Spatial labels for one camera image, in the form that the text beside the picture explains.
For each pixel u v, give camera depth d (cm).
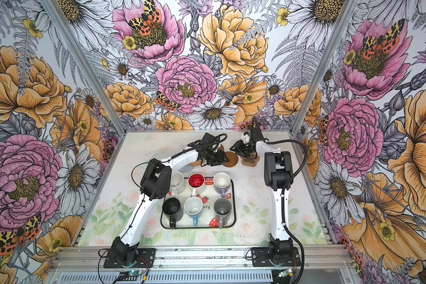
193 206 87
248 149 97
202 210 87
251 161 105
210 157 91
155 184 64
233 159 106
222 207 85
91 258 76
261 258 73
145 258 73
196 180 94
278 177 64
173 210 85
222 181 96
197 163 79
